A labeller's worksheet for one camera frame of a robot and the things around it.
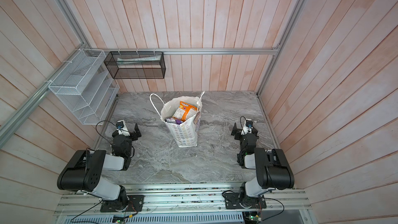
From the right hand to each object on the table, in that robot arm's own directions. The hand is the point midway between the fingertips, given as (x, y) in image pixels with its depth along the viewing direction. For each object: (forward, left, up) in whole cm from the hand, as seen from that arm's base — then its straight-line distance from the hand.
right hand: (243, 123), depth 91 cm
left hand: (-3, +68, 0) cm, 68 cm away
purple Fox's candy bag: (-7, +40, +11) cm, 42 cm away
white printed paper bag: (-12, +33, +7) cm, 36 cm away
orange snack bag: (+1, +35, +9) cm, 36 cm away
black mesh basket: (+38, +71, +15) cm, 82 cm away
